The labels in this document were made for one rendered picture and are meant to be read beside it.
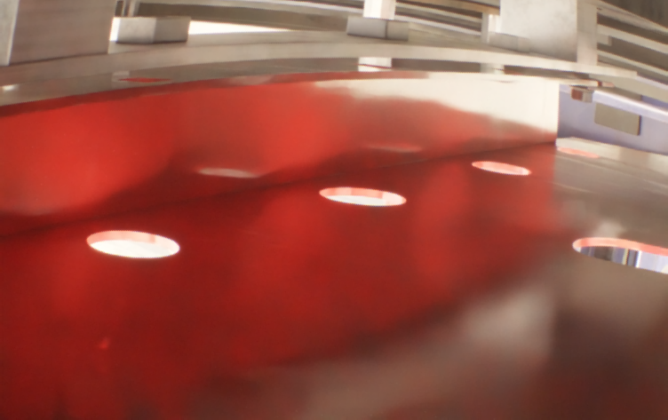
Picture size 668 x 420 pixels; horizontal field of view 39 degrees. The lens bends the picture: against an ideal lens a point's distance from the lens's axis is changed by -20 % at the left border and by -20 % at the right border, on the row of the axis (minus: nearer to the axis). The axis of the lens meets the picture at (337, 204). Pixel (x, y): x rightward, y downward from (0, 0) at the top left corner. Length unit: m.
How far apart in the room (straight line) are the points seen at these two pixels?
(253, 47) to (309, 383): 0.12
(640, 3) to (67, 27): 0.35
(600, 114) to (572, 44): 1.28
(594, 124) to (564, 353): 1.62
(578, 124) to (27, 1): 1.68
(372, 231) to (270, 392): 0.16
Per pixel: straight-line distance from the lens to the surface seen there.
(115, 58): 0.26
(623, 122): 1.81
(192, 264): 0.30
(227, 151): 0.40
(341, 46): 0.34
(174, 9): 1.09
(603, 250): 2.14
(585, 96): 0.64
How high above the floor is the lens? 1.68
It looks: 12 degrees down
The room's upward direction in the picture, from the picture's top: 7 degrees clockwise
